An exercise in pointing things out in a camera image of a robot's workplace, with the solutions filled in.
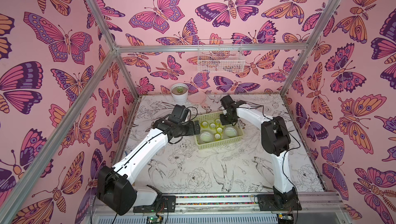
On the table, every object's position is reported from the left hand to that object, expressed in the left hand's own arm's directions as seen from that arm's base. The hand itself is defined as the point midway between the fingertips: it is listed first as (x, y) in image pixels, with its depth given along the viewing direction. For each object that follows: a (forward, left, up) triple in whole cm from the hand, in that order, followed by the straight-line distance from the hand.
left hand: (195, 127), depth 80 cm
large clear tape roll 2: (+8, -22, -17) cm, 29 cm away
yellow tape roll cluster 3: (+14, -5, -17) cm, 23 cm away
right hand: (+14, -16, -15) cm, 26 cm away
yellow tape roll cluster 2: (+12, -10, -17) cm, 23 cm away
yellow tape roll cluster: (+9, -15, -17) cm, 25 cm away
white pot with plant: (+35, +12, -8) cm, 38 cm away
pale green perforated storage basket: (+2, -15, -16) cm, 22 cm away
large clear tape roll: (+4, -6, -17) cm, 19 cm away
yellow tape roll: (+15, -14, -16) cm, 26 cm away
